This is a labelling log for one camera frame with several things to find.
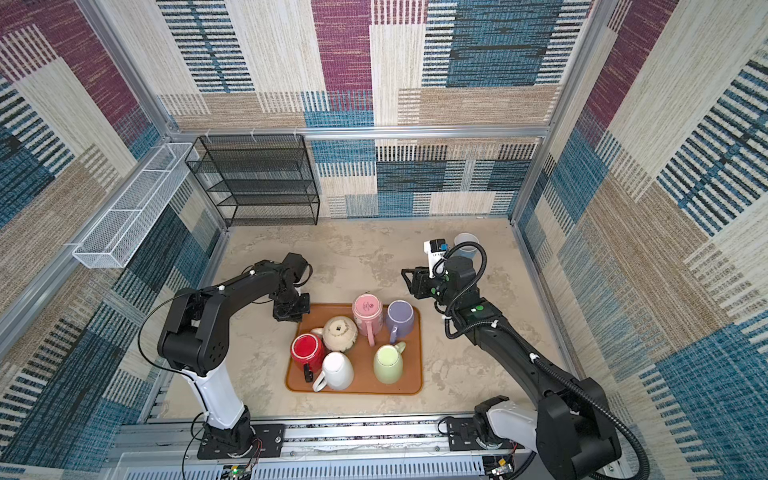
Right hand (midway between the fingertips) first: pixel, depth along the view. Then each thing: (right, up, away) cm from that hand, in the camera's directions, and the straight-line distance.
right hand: (409, 275), depth 81 cm
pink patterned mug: (-11, -10, +2) cm, 15 cm away
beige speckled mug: (-19, -16, 0) cm, 24 cm away
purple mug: (-2, -13, +4) cm, 13 cm away
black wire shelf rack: (-52, +32, +28) cm, 67 cm away
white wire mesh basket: (-70, +8, -11) cm, 71 cm away
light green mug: (-6, -22, -6) cm, 23 cm away
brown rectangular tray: (-13, -23, +4) cm, 26 cm away
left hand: (-32, -13, +12) cm, 36 cm away
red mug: (-27, -20, -2) cm, 34 cm away
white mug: (-18, -23, -7) cm, 30 cm away
